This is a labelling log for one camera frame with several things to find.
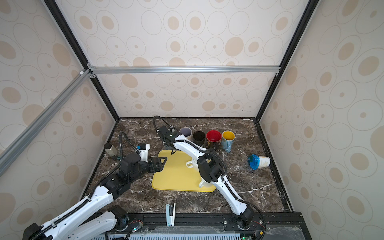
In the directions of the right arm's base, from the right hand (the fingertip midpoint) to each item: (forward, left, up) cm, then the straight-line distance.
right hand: (173, 143), depth 99 cm
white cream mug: (-28, -19, +1) cm, 34 cm away
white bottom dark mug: (+1, -18, +4) cm, 18 cm away
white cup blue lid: (-15, -51, +1) cm, 53 cm away
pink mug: (+4, -9, +7) cm, 12 cm away
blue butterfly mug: (+2, -37, +3) cm, 37 cm away
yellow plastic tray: (-22, -4, -2) cm, 23 cm away
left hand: (-19, +1, +15) cm, 24 cm away
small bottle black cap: (-7, +38, +4) cm, 39 cm away
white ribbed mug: (-17, -14, +3) cm, 22 cm away
